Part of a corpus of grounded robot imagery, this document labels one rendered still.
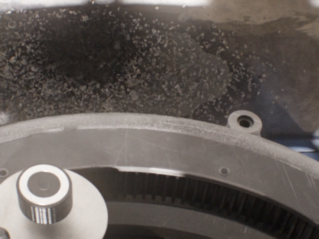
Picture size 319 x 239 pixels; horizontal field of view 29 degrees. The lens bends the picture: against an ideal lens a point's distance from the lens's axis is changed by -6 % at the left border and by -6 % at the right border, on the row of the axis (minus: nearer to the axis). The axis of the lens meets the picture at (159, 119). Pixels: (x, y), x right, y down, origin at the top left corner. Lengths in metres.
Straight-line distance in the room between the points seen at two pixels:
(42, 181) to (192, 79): 0.50
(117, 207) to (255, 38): 0.41
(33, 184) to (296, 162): 0.27
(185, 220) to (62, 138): 0.15
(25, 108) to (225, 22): 0.34
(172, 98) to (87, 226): 0.49
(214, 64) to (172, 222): 0.38
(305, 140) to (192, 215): 0.51
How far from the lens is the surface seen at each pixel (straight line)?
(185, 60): 0.97
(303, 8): 0.95
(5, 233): 0.54
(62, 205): 0.54
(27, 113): 1.04
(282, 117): 1.10
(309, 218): 0.62
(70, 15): 0.91
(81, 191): 0.60
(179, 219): 0.67
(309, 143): 1.15
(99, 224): 0.57
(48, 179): 0.55
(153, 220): 0.67
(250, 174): 0.64
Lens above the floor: 0.73
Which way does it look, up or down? 44 degrees down
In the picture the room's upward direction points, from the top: 173 degrees clockwise
